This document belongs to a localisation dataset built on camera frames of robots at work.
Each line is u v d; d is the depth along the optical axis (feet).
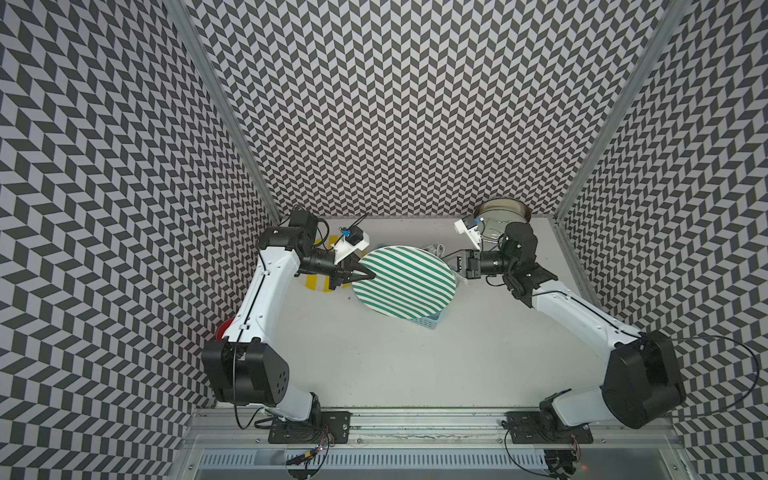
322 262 2.08
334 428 2.38
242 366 1.33
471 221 2.20
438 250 2.18
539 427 2.23
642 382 1.36
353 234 1.97
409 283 2.36
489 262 2.14
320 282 2.15
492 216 3.31
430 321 2.83
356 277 2.22
